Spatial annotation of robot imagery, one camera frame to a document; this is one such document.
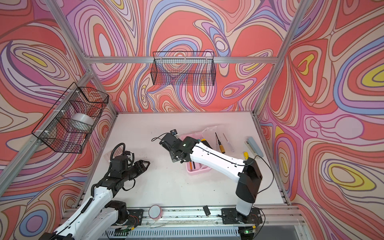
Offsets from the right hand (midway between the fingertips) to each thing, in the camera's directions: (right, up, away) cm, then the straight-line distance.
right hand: (183, 154), depth 78 cm
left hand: (-20, -6, +5) cm, 21 cm away
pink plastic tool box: (+15, +10, +16) cm, 24 cm away
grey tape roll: (-50, +19, -5) cm, 54 cm away
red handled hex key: (+4, -11, +13) cm, 17 cm away
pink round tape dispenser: (-13, -26, -8) cm, 30 cm away
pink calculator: (-44, -2, +18) cm, 47 cm away
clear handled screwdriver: (+27, +4, +8) cm, 29 cm away
